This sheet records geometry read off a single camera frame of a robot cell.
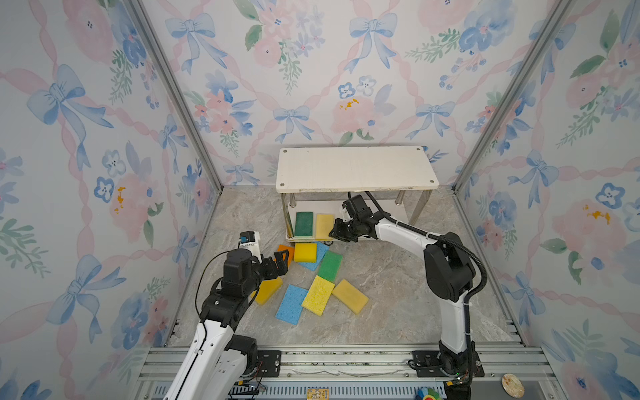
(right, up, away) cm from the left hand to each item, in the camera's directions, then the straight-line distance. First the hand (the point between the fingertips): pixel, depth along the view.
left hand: (276, 251), depth 76 cm
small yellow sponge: (+8, -3, +19) cm, 21 cm away
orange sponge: (+2, -3, +19) cm, 19 cm away
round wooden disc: (+68, -37, -6) cm, 78 cm away
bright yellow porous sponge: (+13, -16, +10) cm, 23 cm away
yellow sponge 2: (+24, -17, +10) cm, 31 cm away
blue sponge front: (+4, -19, +8) cm, 21 cm away
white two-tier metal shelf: (+38, +22, 0) cm, 44 cm away
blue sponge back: (+14, -3, +21) cm, 26 cm away
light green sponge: (+17, -9, +19) cm, 27 cm away
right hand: (+16, +4, +18) cm, 25 cm away
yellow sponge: (+15, +7, +20) cm, 26 cm away
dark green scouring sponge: (+7, +8, +22) cm, 24 cm away
